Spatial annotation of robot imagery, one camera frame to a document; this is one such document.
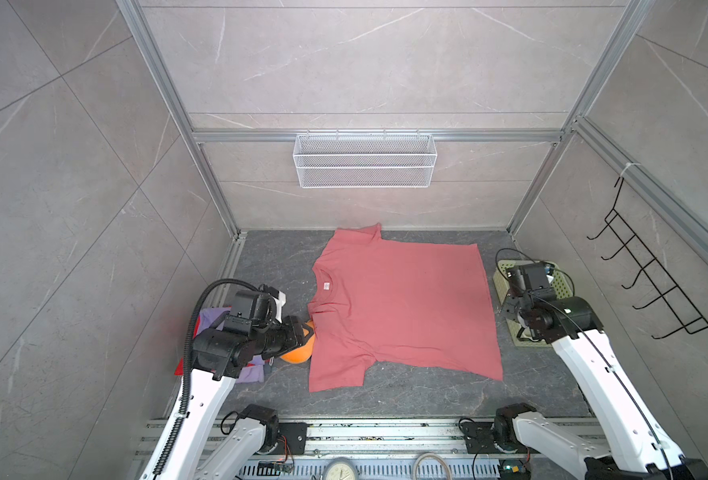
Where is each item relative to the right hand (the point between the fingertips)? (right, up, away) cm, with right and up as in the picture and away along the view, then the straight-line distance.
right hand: (519, 304), depth 74 cm
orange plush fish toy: (-56, -15, +8) cm, 59 cm away
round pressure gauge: (-45, -36, -7) cm, 58 cm away
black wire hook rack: (+27, +19, +3) cm, 34 cm away
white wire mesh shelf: (-38, +45, +27) cm, 65 cm away
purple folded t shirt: (-70, -21, +8) cm, 74 cm away
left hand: (-53, -5, -4) cm, 53 cm away
